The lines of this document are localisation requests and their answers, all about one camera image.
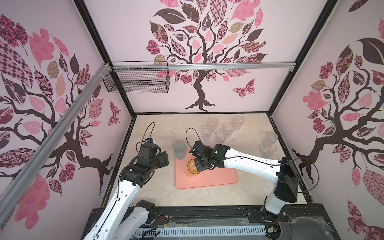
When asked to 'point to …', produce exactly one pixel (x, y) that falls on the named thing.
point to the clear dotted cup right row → (272, 136)
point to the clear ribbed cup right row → (270, 146)
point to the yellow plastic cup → (191, 166)
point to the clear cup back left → (212, 122)
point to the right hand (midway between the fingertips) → (198, 163)
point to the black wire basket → (138, 77)
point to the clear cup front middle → (221, 135)
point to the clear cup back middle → (229, 127)
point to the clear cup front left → (206, 131)
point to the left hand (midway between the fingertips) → (162, 159)
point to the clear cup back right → (238, 121)
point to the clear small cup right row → (271, 156)
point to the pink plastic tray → (209, 177)
